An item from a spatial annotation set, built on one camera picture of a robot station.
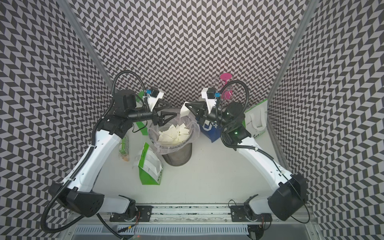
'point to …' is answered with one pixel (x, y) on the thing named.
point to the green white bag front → (147, 176)
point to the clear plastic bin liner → (168, 147)
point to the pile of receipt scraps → (178, 133)
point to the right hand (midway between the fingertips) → (186, 106)
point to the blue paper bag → (210, 130)
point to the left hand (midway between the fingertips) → (172, 111)
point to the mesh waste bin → (179, 158)
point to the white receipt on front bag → (152, 162)
